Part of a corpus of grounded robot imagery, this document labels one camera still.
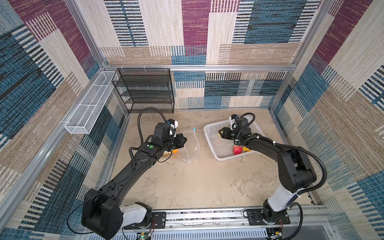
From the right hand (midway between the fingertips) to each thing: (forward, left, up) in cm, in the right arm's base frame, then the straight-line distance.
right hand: (222, 133), depth 94 cm
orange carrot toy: (-7, +31, -8) cm, 33 cm away
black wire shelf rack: (+34, +51, +10) cm, 62 cm away
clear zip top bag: (-10, +20, +1) cm, 22 cm away
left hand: (-10, +21, +12) cm, 26 cm away
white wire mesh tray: (+6, +84, +9) cm, 85 cm away
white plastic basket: (-5, 0, -10) cm, 11 cm away
